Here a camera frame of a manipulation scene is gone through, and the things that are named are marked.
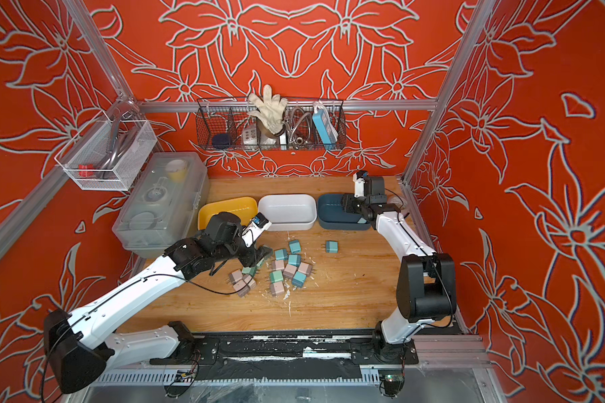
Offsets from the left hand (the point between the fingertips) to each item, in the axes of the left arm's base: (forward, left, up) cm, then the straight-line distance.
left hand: (264, 240), depth 75 cm
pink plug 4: (-8, -3, -18) cm, 20 cm away
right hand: (+21, -25, -2) cm, 33 cm away
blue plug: (+9, -8, -19) cm, 23 cm away
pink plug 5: (-4, +12, -18) cm, 22 cm away
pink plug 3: (0, -13, -18) cm, 22 cm away
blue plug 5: (+10, -23, -19) cm, 31 cm away
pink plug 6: (-6, +6, -18) cm, 20 cm away
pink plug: (+1, -3, -19) cm, 19 cm away
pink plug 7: (-10, +8, -18) cm, 22 cm away
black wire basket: (+49, +22, +9) cm, 54 cm away
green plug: (-2, +7, -18) cm, 19 cm away
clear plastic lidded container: (+16, +41, -5) cm, 45 cm away
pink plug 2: (-1, -7, -18) cm, 20 cm away
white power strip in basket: (+39, +11, +10) cm, 42 cm away
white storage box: (+27, -4, -20) cm, 34 cm away
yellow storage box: (+27, +15, -19) cm, 36 cm away
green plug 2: (-4, -3, -18) cm, 18 cm away
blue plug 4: (-4, -11, -18) cm, 21 cm away
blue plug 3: (+3, -8, -18) cm, 20 cm away
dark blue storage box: (+28, -23, -23) cm, 43 cm away
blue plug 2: (+5, -4, -18) cm, 19 cm away
